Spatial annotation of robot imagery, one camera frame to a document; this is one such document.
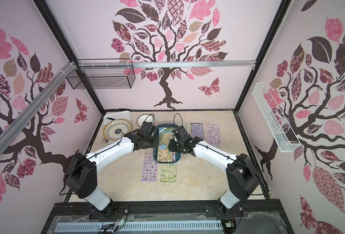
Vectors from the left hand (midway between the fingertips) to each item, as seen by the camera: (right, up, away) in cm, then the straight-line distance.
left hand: (156, 144), depth 88 cm
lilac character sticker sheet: (-4, -16, 0) cm, 17 cm away
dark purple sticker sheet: (+28, +8, +19) cm, 35 cm away
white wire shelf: (+67, +11, -12) cm, 69 cm away
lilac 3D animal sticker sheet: (+40, +4, +17) cm, 44 cm away
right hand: (+8, -2, -3) cm, 9 cm away
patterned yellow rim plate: (-34, +8, +19) cm, 40 cm away
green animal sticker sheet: (+7, -18, 0) cm, 19 cm away
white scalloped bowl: (-9, +17, +26) cm, 33 cm away
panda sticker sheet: (+5, -6, -3) cm, 8 cm away
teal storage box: (0, -4, -1) cm, 4 cm away
